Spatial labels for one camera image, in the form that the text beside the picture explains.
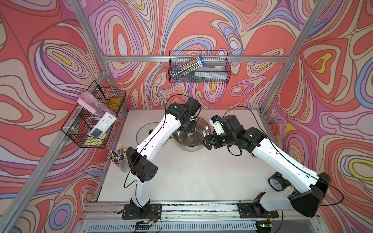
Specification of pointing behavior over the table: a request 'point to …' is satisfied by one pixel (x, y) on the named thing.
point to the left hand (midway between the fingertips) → (190, 129)
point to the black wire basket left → (92, 121)
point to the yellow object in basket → (114, 103)
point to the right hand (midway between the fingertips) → (211, 143)
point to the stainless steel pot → (192, 141)
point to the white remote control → (102, 124)
